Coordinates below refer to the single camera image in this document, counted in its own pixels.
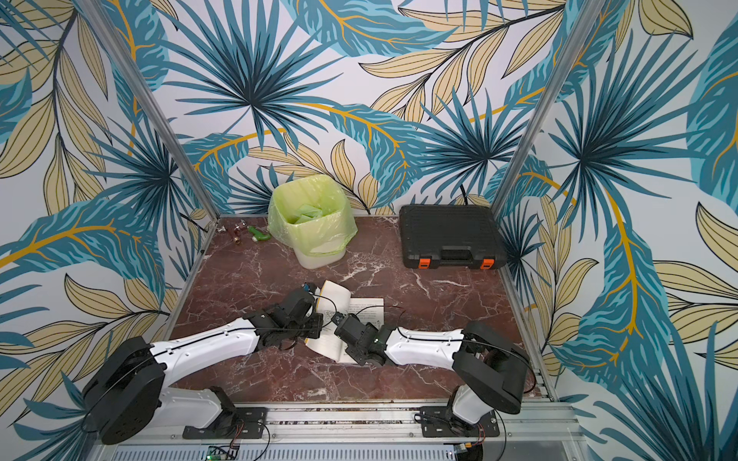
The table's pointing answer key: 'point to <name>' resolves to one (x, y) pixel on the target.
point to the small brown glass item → (236, 234)
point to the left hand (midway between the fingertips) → (321, 326)
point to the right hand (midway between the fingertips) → (359, 337)
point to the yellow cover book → (332, 300)
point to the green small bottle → (258, 234)
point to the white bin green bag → (314, 216)
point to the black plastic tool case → (458, 235)
